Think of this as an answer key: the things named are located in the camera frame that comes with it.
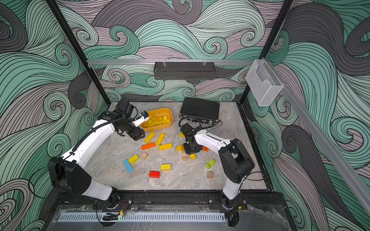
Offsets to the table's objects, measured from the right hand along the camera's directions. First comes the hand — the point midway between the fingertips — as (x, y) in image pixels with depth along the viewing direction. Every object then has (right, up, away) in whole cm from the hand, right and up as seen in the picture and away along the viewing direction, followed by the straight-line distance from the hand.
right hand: (189, 152), depth 89 cm
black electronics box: (+12, +26, +25) cm, 38 cm away
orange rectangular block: (-28, +3, +7) cm, 29 cm away
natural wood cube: (+12, -12, -6) cm, 18 cm away
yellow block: (-16, +2, +6) cm, 18 cm away
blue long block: (-38, -7, -3) cm, 39 cm away
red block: (-21, -11, -7) cm, 25 cm away
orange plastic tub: (-22, +20, +18) cm, 35 cm away
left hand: (-30, +16, -8) cm, 35 cm away
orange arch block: (+10, +2, +2) cm, 10 cm away
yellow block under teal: (-5, +10, +10) cm, 15 cm away
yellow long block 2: (+2, -1, -5) cm, 5 cm away
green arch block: (+13, -6, -2) cm, 15 cm away
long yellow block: (-27, +8, +9) cm, 30 cm away
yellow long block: (-20, +7, +9) cm, 23 cm away
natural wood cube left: (-29, -2, -1) cm, 29 cm away
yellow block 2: (-15, -7, -5) cm, 17 cm away
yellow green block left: (-35, -4, -2) cm, 35 cm away
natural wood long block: (-4, -3, +1) cm, 5 cm away
